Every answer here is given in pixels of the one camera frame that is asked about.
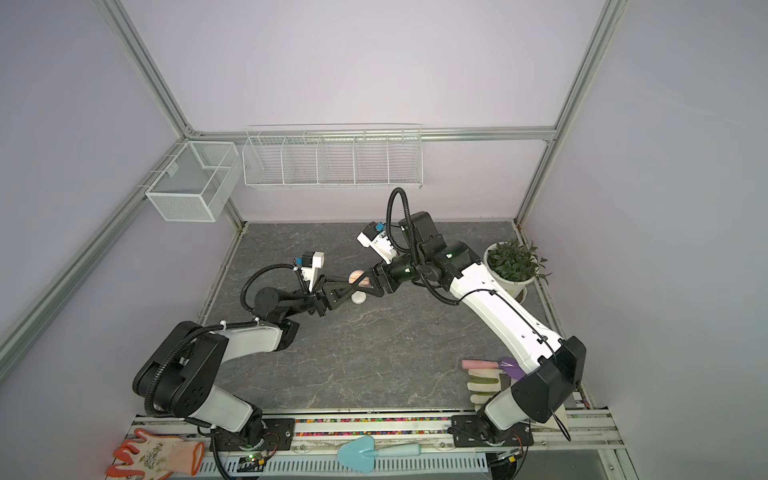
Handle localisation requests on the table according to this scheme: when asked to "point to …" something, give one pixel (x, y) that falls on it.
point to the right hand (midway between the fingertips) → (361, 283)
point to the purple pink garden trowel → (509, 365)
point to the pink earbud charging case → (355, 275)
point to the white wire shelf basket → (334, 156)
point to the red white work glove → (156, 458)
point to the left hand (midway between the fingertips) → (359, 292)
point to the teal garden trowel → (360, 453)
